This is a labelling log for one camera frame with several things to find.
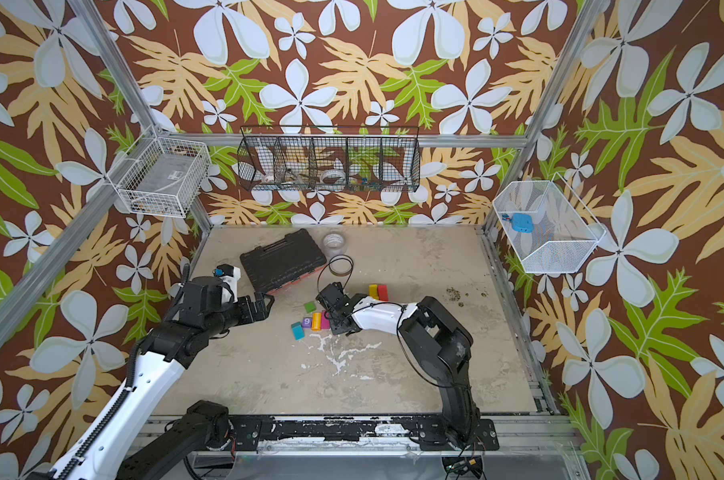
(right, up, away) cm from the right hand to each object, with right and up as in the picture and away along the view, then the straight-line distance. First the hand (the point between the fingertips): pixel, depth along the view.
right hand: (340, 321), depth 94 cm
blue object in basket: (+53, +31, -8) cm, 62 cm away
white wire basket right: (+59, +29, -12) cm, 67 cm away
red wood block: (+14, +9, +2) cm, 17 cm away
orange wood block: (-8, 0, -1) cm, 8 cm away
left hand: (-20, +10, -18) cm, 29 cm away
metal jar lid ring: (-1, +17, +16) cm, 23 cm away
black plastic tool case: (-27, +16, +12) cm, 34 cm away
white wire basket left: (-52, +44, -8) cm, 69 cm away
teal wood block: (-13, -2, -3) cm, 14 cm away
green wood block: (-10, +4, +4) cm, 12 cm away
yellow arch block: (+11, +9, +3) cm, 15 cm away
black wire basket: (-4, +54, +3) cm, 54 cm away
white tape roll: (-2, +49, +4) cm, 49 cm away
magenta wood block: (-5, 0, -1) cm, 5 cm away
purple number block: (-10, 0, -1) cm, 11 cm away
